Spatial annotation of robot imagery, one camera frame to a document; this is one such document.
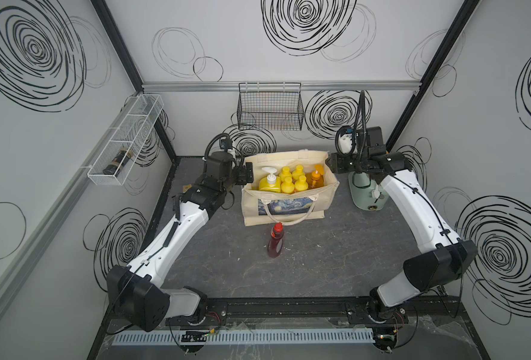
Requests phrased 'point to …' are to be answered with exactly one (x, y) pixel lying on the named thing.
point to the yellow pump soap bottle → (270, 183)
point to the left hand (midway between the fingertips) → (240, 163)
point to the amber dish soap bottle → (315, 180)
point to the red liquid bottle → (276, 240)
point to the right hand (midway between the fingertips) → (334, 159)
